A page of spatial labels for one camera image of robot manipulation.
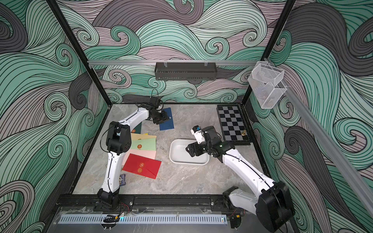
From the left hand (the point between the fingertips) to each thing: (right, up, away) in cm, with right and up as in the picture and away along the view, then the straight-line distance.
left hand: (167, 117), depth 103 cm
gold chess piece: (+53, -11, -7) cm, 54 cm away
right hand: (+18, -16, -22) cm, 32 cm away
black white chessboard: (+48, -7, -2) cm, 49 cm away
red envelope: (-13, -29, -17) cm, 36 cm away
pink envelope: (-10, -23, -11) cm, 28 cm away
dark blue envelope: (+1, -5, +1) cm, 5 cm away
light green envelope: (-11, -18, -8) cm, 22 cm away
